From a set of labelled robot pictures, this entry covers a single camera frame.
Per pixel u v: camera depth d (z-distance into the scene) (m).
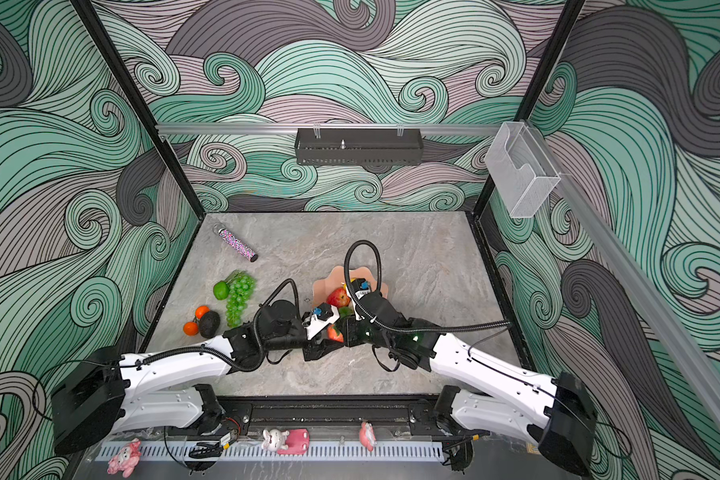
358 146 0.93
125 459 0.65
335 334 0.71
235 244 1.07
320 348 0.67
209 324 0.86
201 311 0.90
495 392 0.44
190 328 0.86
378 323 0.52
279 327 0.60
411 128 0.93
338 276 0.97
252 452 0.70
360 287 0.64
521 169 0.78
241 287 0.93
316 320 0.64
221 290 0.95
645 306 0.52
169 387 0.48
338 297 0.88
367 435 0.67
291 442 0.68
